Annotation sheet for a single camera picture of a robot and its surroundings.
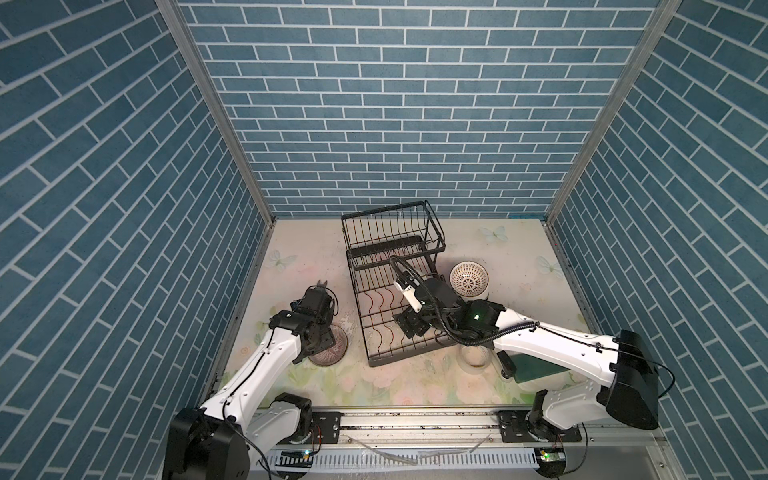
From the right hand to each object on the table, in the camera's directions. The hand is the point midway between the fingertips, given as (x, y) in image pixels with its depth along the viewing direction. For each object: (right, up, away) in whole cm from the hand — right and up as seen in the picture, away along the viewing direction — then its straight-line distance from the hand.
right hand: (402, 302), depth 77 cm
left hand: (-23, -13, +6) cm, 27 cm away
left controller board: (-26, -38, -5) cm, 46 cm away
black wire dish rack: (-9, +17, +12) cm, 22 cm away
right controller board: (+37, -39, -3) cm, 54 cm away
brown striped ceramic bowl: (-19, -16, +7) cm, 26 cm away
